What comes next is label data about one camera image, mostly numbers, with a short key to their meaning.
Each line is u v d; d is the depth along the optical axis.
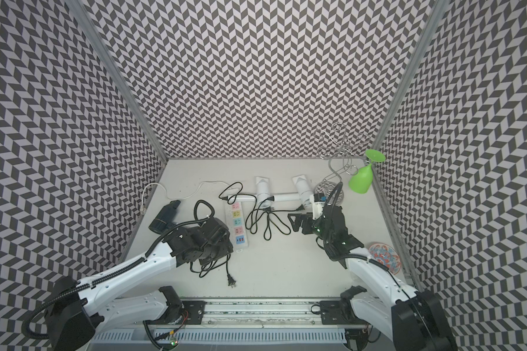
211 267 0.82
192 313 0.72
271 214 0.97
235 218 0.93
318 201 0.72
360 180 0.83
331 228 0.62
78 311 0.38
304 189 1.01
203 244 0.58
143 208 1.01
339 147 0.81
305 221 0.72
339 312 0.72
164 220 0.91
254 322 0.72
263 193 0.98
